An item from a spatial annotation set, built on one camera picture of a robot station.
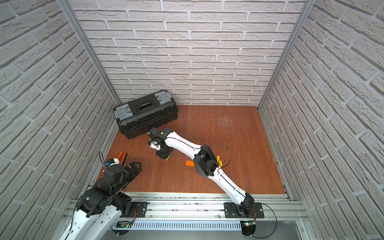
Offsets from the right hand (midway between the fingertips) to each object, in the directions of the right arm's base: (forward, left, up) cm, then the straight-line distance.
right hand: (167, 154), depth 92 cm
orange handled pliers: (-1, +27, 0) cm, 27 cm away
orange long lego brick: (-6, -14, -2) cm, 15 cm away
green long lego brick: (-6, -2, +6) cm, 8 cm away
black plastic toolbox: (+17, +19, +16) cm, 30 cm away
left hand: (-12, +12, +12) cm, 20 cm away
